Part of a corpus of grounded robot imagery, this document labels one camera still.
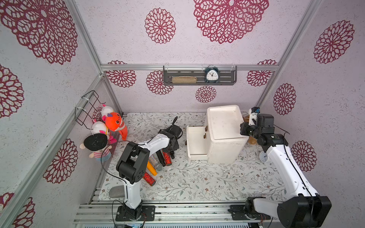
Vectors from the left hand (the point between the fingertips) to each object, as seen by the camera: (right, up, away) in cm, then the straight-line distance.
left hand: (172, 148), depth 96 cm
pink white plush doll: (-42, +14, -11) cm, 46 cm away
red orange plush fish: (-35, +17, -8) cm, 40 cm away
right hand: (+40, +17, -18) cm, 47 cm away
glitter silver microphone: (-10, -8, -7) cm, 15 cm away
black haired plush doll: (-39, +6, -20) cm, 44 cm away
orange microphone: (-12, -12, -9) cm, 19 cm away
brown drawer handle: (+21, +13, -10) cm, 27 cm away
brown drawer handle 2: (+21, +8, -4) cm, 23 cm away
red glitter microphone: (-3, -5, -5) cm, 8 cm away
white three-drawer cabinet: (+27, +7, -22) cm, 36 cm away
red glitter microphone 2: (-13, -16, -14) cm, 25 cm away
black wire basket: (-46, +21, -20) cm, 54 cm away
